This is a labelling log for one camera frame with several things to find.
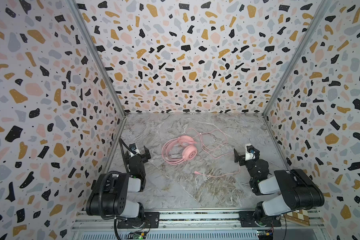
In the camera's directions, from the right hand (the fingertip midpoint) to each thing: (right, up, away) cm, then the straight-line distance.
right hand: (242, 145), depth 88 cm
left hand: (-63, -1, 0) cm, 63 cm away
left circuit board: (-56, -41, -17) cm, 71 cm away
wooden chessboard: (+23, -34, -14) cm, 43 cm away
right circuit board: (+4, -41, -16) cm, 44 cm away
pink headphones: (-40, -5, +13) cm, 42 cm away
